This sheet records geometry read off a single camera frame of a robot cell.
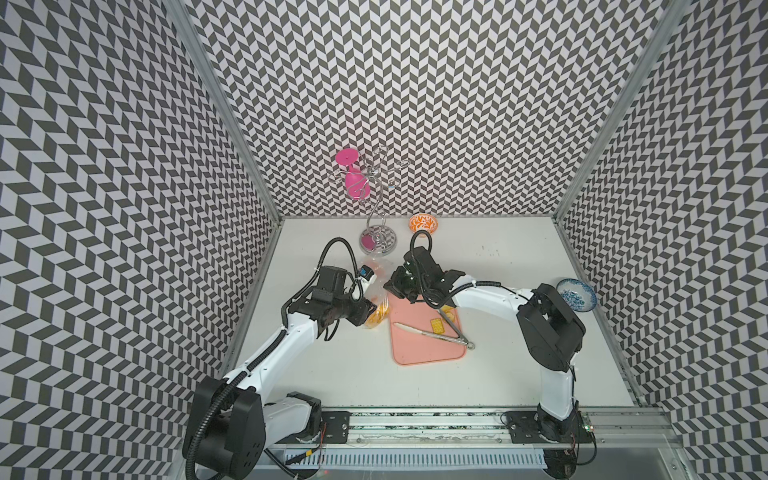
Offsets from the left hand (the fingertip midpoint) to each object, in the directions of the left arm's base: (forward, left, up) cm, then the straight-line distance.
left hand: (365, 295), depth 79 cm
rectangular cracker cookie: (-2, -21, -16) cm, 26 cm away
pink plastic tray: (-8, -12, -15) cm, 21 cm away
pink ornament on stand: (+51, +7, -5) cm, 51 cm away
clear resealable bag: (+5, -3, -7) cm, 9 cm away
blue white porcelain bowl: (+8, -67, -14) cm, 69 cm away
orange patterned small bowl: (+40, -19, -14) cm, 46 cm away
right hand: (+3, -2, -5) cm, 6 cm away
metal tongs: (-7, -26, -14) cm, 30 cm away
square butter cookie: (+3, -24, -15) cm, 28 cm away
